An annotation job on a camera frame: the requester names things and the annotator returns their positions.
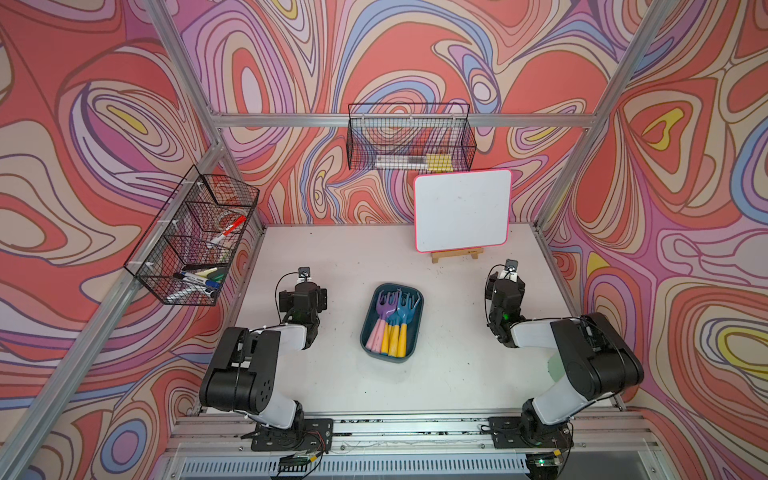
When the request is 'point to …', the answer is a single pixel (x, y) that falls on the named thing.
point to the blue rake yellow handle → (404, 315)
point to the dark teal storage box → (371, 314)
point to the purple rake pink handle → (386, 307)
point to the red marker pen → (232, 227)
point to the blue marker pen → (196, 279)
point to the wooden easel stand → (473, 252)
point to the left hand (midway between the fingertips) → (303, 289)
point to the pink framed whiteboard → (462, 210)
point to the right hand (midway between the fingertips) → (507, 281)
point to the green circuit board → (293, 463)
